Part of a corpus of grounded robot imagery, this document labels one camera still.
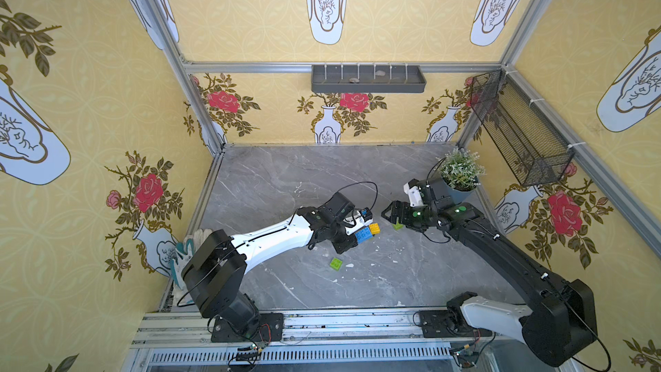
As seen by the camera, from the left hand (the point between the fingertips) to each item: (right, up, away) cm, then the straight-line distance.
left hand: (355, 239), depth 83 cm
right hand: (+11, +7, -3) cm, 13 cm away
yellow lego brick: (+7, +2, +5) cm, 9 cm away
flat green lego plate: (-6, -9, +1) cm, 10 cm away
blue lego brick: (+2, +2, -2) cm, 4 cm away
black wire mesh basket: (+58, +29, -1) cm, 64 cm away
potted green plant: (+36, +22, +4) cm, 43 cm away
